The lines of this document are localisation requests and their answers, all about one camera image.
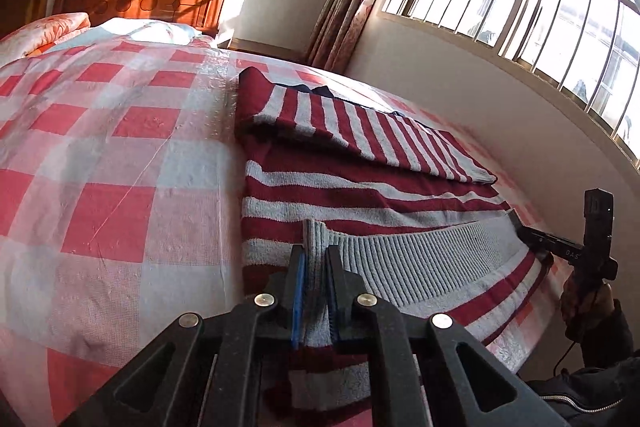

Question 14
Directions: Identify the red white navy striped sweater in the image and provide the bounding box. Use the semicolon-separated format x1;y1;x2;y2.
234;67;547;412

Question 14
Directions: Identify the dark jacket sleeve forearm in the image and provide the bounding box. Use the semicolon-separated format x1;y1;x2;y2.
528;299;640;426

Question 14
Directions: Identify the person's right hand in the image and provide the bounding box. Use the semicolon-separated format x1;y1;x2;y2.
560;270;615;341

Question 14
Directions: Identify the pink white checkered bedsheet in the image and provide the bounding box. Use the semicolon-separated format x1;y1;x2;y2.
1;37;567;426

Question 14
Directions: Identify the dark wooden nightstand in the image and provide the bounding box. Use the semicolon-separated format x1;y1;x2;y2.
217;37;304;63

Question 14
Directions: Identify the floral light blue quilt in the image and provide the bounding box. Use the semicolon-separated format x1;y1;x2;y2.
47;17;202;52

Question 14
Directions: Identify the pink floral pillow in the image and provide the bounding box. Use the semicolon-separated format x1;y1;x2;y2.
0;12;91;66

